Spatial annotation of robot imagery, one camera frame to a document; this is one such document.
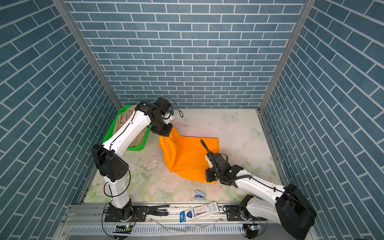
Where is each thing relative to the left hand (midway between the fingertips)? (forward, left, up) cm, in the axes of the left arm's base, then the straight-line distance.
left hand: (168, 134), depth 82 cm
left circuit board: (-41, +19, -22) cm, 50 cm away
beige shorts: (+23, +36, -11) cm, 44 cm away
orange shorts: (-3, -9, -20) cm, 22 cm away
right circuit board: (-42, -43, -19) cm, 63 cm away
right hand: (-16, -19, -14) cm, 29 cm away
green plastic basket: (+10, +41, -12) cm, 44 cm away
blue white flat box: (-35, -16, -18) cm, 43 cm away
